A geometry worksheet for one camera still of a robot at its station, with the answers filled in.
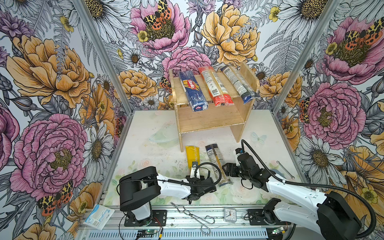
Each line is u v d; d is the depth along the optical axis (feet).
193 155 3.09
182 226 2.39
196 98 2.09
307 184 2.95
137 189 1.54
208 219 2.45
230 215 2.44
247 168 2.17
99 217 2.45
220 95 2.14
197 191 2.12
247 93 2.15
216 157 3.03
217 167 2.40
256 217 2.41
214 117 2.95
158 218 2.43
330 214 1.33
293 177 2.86
